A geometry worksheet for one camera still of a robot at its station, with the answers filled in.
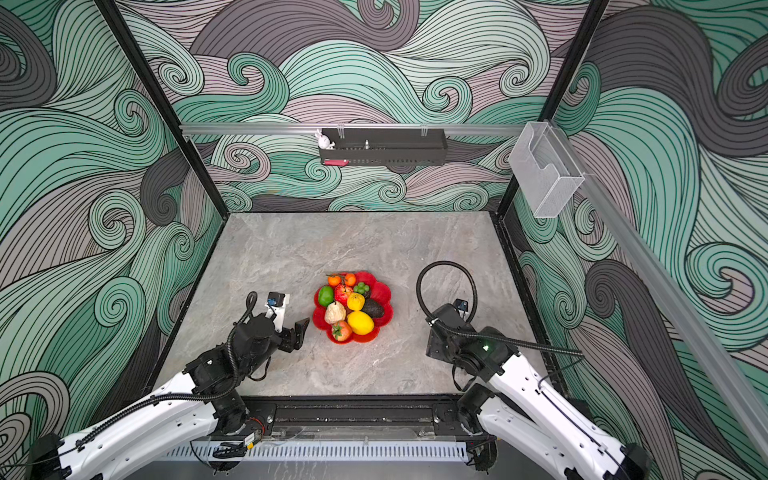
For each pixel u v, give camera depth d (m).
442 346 0.67
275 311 0.65
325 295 0.90
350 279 0.93
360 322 0.86
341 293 0.90
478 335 0.51
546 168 0.78
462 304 0.67
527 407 0.45
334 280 0.92
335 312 0.85
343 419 0.75
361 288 0.92
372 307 0.88
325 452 0.76
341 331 0.81
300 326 0.70
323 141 0.85
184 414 0.51
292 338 0.68
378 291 0.93
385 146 0.98
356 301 0.85
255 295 0.63
